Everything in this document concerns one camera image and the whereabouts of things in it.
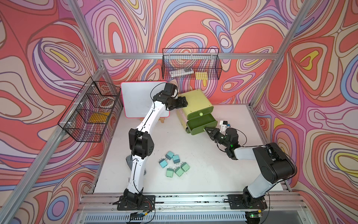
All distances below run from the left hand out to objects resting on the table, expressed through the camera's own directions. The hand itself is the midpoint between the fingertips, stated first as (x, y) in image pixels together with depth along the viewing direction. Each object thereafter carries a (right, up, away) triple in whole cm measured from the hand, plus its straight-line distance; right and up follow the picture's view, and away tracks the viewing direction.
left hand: (183, 104), depth 92 cm
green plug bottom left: (-9, -43, -8) cm, 44 cm away
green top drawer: (+15, -5, -2) cm, 16 cm away
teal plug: (-5, -36, -3) cm, 37 cm away
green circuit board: (-25, -61, -20) cm, 69 cm away
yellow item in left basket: (-44, -10, -20) cm, 50 cm away
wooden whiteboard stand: (-16, -11, +16) cm, 25 cm away
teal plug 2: (-13, -38, -5) cm, 41 cm away
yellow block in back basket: (+12, +19, 0) cm, 22 cm away
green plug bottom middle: (-3, -42, -9) cm, 43 cm away
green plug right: (+1, -40, -7) cm, 40 cm away
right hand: (+14, -19, -1) cm, 23 cm away
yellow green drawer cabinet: (+9, +2, +2) cm, 9 cm away
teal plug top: (-9, -33, -3) cm, 35 cm away
